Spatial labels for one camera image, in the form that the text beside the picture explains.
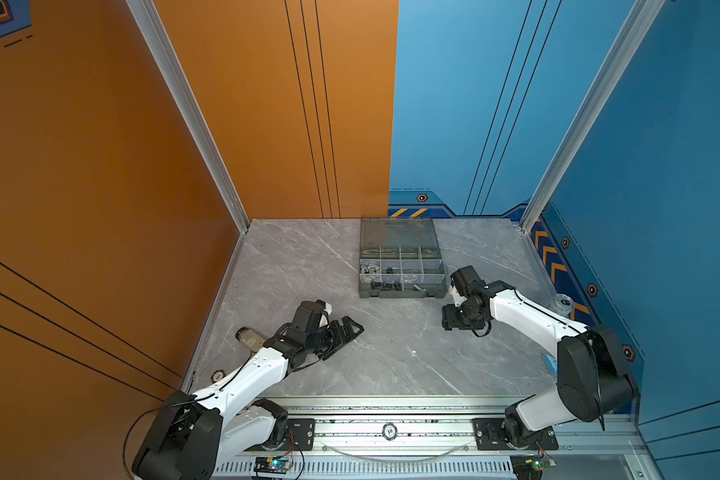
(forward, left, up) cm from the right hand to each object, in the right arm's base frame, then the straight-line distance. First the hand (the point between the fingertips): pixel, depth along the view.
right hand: (449, 323), depth 89 cm
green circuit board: (-34, +47, -5) cm, 59 cm away
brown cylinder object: (-5, +59, +2) cm, 59 cm away
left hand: (-5, +28, +4) cm, 28 cm away
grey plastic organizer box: (+25, +13, +1) cm, 28 cm away
